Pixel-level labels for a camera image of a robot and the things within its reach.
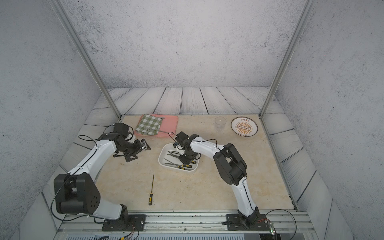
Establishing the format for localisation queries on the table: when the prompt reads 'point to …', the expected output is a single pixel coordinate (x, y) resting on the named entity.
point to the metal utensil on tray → (163, 131)
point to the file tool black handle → (173, 154)
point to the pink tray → (168, 127)
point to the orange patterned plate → (244, 126)
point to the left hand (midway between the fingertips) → (146, 150)
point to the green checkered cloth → (149, 124)
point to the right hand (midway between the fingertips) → (186, 161)
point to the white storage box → (169, 156)
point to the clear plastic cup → (220, 122)
